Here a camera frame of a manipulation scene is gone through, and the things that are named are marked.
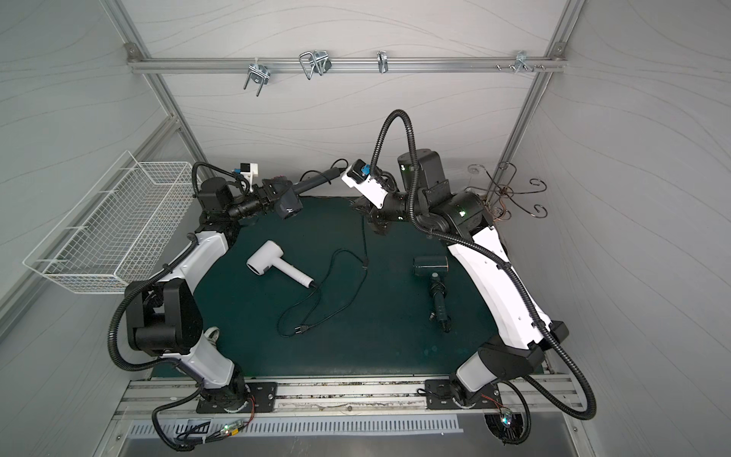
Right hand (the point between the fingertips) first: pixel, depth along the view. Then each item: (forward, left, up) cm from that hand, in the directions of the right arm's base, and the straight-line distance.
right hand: (354, 201), depth 60 cm
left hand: (+15, +21, -11) cm, 28 cm away
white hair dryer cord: (-13, +17, -42) cm, 47 cm away
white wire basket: (+3, +60, -11) cm, 61 cm away
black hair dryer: (+11, +21, -10) cm, 26 cm away
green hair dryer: (+10, -24, -42) cm, 49 cm away
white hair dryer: (+10, +33, -37) cm, 51 cm away
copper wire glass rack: (+18, -41, -13) cm, 46 cm away
